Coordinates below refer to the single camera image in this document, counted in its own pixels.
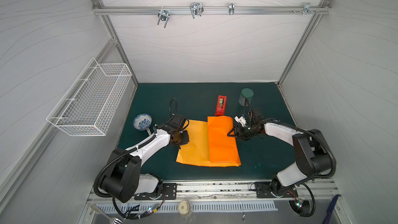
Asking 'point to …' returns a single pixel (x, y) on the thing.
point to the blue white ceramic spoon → (142, 122)
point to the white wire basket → (90, 107)
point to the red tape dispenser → (221, 105)
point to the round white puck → (184, 207)
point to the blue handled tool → (330, 209)
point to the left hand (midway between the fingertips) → (188, 138)
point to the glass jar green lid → (246, 94)
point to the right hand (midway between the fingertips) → (233, 133)
